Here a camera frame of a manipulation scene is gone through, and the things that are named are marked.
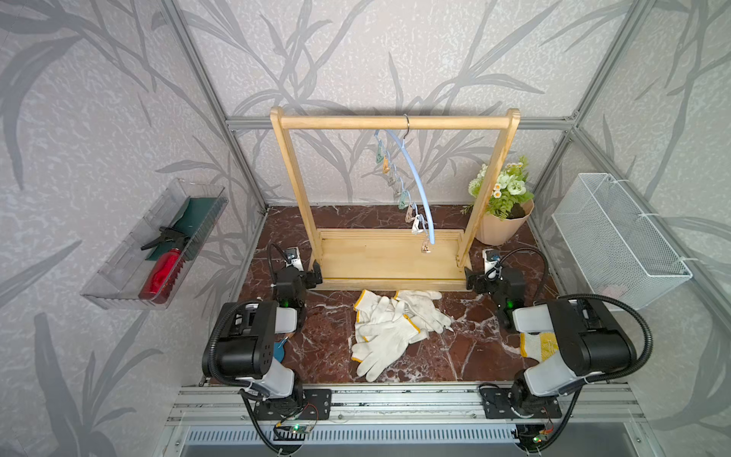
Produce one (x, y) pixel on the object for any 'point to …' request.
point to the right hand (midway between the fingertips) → (480, 263)
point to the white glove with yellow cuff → (385, 338)
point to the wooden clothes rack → (397, 260)
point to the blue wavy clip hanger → (401, 169)
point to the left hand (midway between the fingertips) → (302, 261)
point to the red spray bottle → (162, 275)
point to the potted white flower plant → (508, 206)
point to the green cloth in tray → (187, 228)
